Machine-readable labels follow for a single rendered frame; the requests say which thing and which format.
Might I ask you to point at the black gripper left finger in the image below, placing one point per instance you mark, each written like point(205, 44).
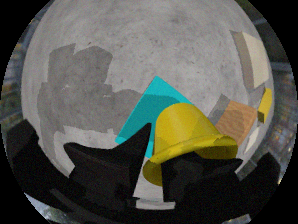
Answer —
point(121, 164)

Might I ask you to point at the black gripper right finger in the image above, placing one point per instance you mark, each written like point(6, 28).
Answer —
point(186, 171)

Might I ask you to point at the yellow rectangular block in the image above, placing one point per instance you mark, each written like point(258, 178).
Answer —
point(263, 109)

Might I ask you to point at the brown wooden board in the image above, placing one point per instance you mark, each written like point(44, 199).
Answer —
point(237, 121)

